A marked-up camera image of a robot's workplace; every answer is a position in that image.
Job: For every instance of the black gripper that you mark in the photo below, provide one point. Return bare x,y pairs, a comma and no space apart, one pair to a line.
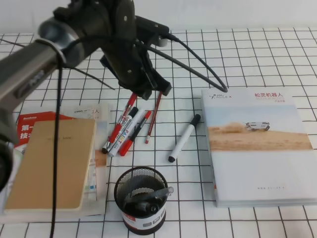
127,61

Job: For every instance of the red gel pen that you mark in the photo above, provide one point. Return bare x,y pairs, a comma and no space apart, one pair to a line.
120,122

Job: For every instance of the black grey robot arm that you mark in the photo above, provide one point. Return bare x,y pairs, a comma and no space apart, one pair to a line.
65,40

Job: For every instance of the red black marker pen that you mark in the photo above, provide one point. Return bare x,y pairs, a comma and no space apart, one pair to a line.
126,146

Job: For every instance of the clear grey pen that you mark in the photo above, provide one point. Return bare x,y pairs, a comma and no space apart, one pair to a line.
158,194

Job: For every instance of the black mesh pen holder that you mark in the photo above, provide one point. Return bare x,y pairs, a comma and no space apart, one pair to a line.
137,181

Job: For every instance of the black marker in holder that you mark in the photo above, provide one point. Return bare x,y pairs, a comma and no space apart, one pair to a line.
142,208

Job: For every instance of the dark red pencil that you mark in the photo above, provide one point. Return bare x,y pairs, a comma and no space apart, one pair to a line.
153,118

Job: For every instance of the black white whiteboard marker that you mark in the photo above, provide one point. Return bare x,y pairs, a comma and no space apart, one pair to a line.
183,139

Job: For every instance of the white paint marker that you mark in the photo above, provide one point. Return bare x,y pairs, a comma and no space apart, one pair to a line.
126,132

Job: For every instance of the black capped paint marker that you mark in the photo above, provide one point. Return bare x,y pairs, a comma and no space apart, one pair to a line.
127,121

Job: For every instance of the white robot catalogue stack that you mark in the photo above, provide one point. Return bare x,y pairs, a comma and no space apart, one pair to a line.
260,152

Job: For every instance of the white printed booklet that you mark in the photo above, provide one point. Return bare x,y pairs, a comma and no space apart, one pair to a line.
95,188

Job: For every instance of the red white brochure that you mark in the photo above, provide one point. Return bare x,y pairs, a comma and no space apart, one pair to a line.
25,126

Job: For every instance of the tan kraft notebook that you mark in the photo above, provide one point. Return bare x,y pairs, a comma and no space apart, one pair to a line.
54,168

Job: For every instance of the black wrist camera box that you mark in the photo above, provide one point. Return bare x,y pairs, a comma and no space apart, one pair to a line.
150,32

